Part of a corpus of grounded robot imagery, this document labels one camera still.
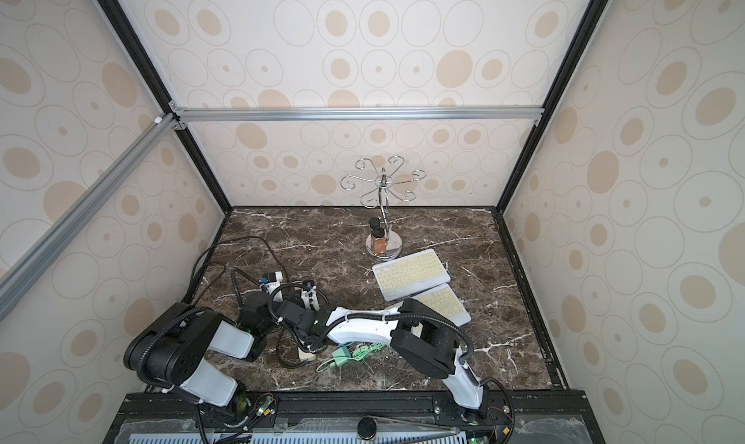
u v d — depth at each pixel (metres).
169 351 0.45
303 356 0.81
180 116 0.90
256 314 0.69
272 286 0.82
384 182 0.83
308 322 0.64
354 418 0.73
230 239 1.10
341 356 0.81
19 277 0.51
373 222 1.00
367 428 0.66
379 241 0.98
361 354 0.82
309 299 0.75
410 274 1.00
